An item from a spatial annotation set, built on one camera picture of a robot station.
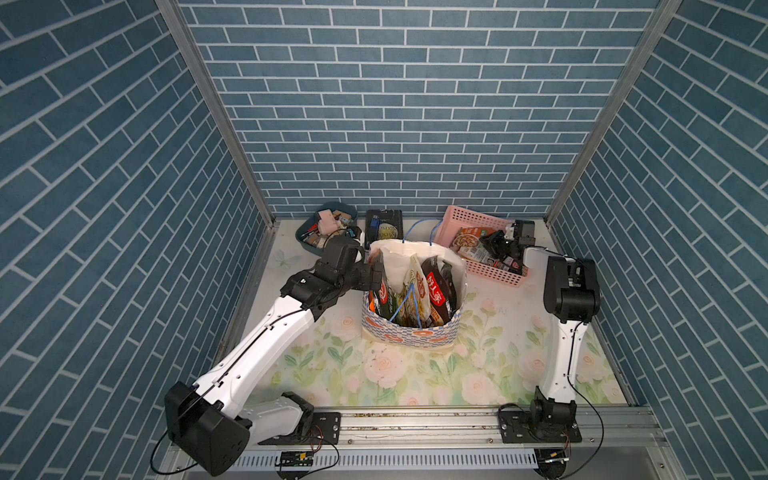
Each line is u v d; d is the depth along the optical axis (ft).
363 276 2.21
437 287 2.44
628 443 2.40
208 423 1.20
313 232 3.67
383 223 3.90
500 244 3.25
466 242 3.55
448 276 2.41
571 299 2.01
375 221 3.69
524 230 2.92
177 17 2.32
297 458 2.36
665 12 2.31
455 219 3.92
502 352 2.86
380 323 2.27
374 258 2.72
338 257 1.78
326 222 3.62
